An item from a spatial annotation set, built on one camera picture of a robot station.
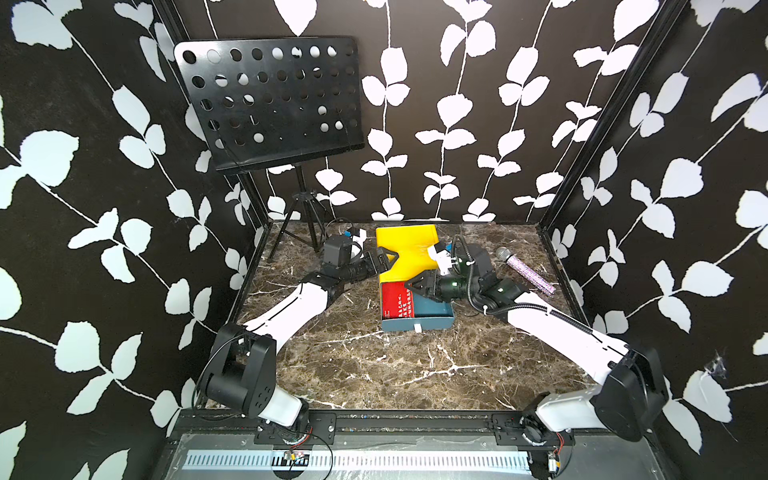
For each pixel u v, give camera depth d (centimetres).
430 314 77
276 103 69
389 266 75
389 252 80
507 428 73
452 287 66
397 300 78
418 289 70
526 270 104
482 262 59
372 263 75
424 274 70
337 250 65
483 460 70
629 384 40
